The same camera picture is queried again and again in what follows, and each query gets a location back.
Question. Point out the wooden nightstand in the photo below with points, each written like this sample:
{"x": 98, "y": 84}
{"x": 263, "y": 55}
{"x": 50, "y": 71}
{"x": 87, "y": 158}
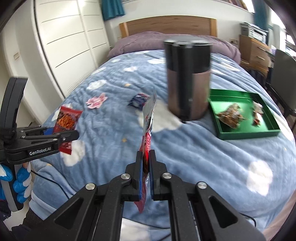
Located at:
{"x": 254, "y": 54}

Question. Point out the dark grey chair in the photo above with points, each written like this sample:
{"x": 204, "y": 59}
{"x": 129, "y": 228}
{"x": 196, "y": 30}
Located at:
{"x": 282, "y": 82}

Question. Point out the teal curtain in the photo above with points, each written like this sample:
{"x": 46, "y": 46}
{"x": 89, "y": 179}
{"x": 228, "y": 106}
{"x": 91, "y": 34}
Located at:
{"x": 112, "y": 9}

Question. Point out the brown snack packet in tray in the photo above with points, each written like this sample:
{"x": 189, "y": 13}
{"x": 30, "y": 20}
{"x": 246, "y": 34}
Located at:
{"x": 231, "y": 116}

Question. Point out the blue gloved left hand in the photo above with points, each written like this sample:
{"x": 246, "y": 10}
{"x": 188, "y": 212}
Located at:
{"x": 22, "y": 184}

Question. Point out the green tray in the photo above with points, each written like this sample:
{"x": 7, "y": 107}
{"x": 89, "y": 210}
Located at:
{"x": 220, "y": 99}

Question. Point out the red white konjac snack packet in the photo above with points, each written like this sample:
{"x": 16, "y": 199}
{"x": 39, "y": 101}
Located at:
{"x": 148, "y": 118}

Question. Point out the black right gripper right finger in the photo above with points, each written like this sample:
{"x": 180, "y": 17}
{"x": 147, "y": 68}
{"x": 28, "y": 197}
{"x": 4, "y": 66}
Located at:
{"x": 196, "y": 211}

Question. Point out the grey printer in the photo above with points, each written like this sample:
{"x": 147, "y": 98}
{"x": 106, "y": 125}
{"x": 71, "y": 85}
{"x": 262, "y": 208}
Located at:
{"x": 253, "y": 31}

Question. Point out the purple pillow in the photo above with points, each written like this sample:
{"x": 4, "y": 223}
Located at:
{"x": 151, "y": 40}

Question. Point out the wooden headboard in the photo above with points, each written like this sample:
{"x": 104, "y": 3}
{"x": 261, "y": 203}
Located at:
{"x": 174, "y": 24}

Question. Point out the blue cloud blanket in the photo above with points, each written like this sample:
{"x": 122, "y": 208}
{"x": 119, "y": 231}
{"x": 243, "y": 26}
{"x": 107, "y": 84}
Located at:
{"x": 256, "y": 176}

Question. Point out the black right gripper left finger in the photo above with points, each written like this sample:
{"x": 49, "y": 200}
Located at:
{"x": 94, "y": 212}

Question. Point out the pink cartoon snack packet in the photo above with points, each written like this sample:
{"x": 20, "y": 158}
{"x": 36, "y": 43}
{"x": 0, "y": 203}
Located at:
{"x": 97, "y": 101}

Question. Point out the small red snack packet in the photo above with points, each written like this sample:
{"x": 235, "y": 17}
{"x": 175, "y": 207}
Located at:
{"x": 257, "y": 113}

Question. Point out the blue white snack packet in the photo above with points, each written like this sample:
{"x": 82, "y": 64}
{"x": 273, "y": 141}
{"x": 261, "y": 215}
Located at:
{"x": 138, "y": 101}

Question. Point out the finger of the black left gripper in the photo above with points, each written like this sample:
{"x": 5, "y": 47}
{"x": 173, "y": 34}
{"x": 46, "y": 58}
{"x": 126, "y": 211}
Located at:
{"x": 67, "y": 136}
{"x": 38, "y": 130}

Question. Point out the dark red noodle snack packet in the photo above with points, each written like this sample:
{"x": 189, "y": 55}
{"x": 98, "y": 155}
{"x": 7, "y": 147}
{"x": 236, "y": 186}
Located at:
{"x": 66, "y": 121}

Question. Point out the white wardrobe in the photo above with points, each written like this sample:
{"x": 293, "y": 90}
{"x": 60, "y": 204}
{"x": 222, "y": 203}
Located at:
{"x": 74, "y": 39}

